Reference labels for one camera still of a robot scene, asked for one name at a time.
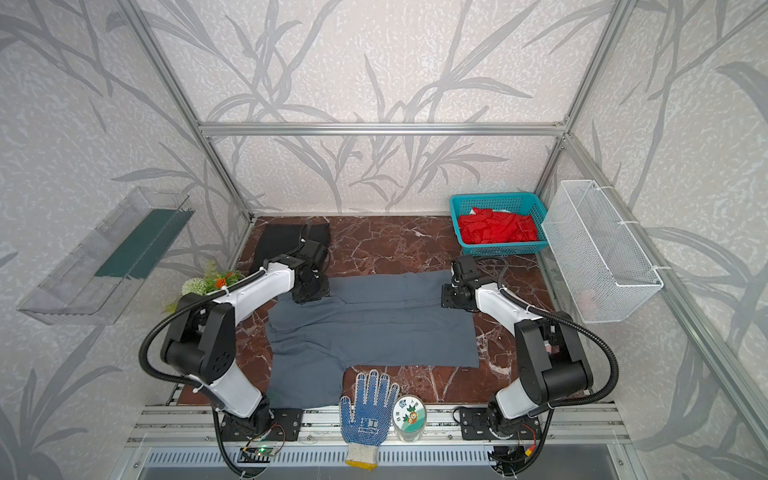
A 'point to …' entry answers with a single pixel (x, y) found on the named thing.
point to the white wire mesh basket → (599, 262)
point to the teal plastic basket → (528, 204)
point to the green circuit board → (259, 451)
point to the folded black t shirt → (277, 239)
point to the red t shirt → (483, 225)
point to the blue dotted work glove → (365, 428)
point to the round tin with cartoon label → (409, 416)
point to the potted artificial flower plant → (212, 281)
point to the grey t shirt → (381, 320)
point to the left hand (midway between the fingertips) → (326, 284)
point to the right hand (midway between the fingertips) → (450, 289)
